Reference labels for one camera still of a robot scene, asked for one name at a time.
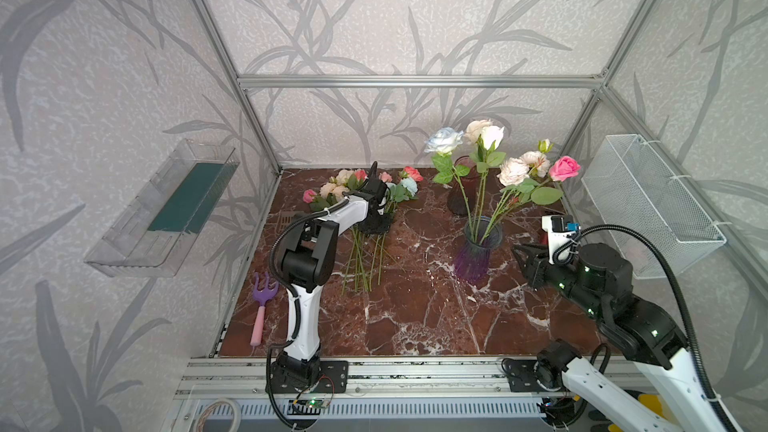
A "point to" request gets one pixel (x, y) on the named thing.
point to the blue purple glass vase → (481, 234)
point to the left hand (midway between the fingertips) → (386, 220)
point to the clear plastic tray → (152, 235)
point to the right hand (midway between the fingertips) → (516, 236)
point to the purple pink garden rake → (263, 296)
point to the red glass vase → (465, 191)
